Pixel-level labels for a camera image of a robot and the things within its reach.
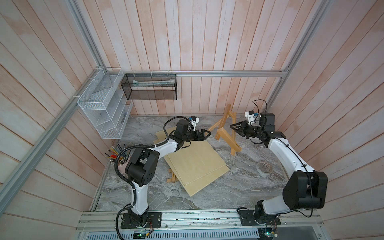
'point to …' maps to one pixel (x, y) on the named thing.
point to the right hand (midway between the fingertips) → (230, 126)
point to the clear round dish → (264, 168)
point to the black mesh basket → (150, 86)
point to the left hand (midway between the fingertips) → (206, 135)
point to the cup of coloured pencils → (112, 152)
